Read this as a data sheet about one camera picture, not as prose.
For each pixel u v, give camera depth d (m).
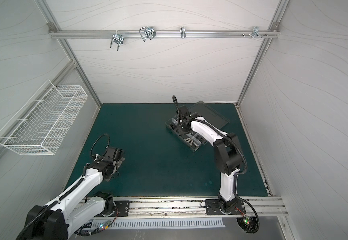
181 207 0.75
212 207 0.73
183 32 0.78
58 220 0.39
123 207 0.74
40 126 0.68
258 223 0.69
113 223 0.70
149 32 0.77
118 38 0.79
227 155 0.50
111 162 0.66
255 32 0.76
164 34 0.78
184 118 0.69
